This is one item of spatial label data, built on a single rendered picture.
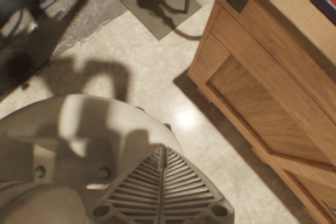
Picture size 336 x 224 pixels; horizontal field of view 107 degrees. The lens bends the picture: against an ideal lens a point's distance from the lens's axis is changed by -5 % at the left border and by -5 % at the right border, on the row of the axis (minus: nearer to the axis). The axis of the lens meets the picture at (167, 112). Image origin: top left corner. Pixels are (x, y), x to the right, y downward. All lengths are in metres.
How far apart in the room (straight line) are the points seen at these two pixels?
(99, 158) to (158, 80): 0.44
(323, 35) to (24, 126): 0.54
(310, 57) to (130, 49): 0.66
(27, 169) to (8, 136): 0.10
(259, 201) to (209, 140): 0.36
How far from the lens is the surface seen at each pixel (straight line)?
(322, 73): 0.29
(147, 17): 0.84
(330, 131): 0.38
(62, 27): 0.98
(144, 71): 0.69
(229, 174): 0.72
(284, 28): 0.27
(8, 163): 0.47
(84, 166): 0.39
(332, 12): 0.30
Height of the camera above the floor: 0.62
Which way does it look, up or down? 84 degrees down
